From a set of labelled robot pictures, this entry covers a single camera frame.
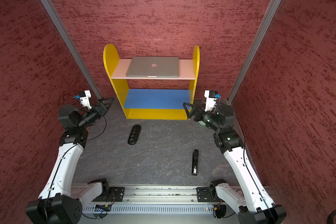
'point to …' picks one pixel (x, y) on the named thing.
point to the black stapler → (195, 162)
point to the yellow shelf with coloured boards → (153, 89)
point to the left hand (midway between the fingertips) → (113, 103)
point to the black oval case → (134, 134)
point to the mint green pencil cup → (201, 122)
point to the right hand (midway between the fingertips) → (188, 107)
